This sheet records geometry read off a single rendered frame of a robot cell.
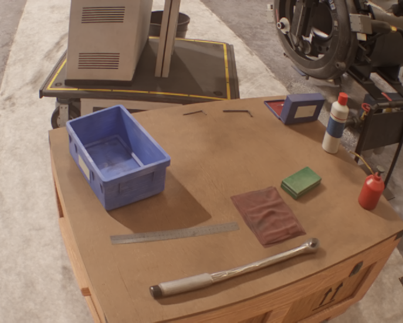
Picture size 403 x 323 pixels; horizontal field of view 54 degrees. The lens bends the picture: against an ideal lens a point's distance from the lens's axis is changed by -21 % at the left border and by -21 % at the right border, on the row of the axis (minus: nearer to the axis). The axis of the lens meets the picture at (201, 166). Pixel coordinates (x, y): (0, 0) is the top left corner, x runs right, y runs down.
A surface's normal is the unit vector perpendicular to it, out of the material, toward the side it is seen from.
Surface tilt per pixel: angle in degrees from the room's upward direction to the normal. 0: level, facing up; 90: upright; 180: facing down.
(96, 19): 90
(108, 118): 90
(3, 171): 0
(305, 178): 0
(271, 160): 0
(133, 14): 90
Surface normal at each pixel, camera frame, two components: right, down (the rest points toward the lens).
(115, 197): 0.57, 0.57
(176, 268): 0.12, -0.77
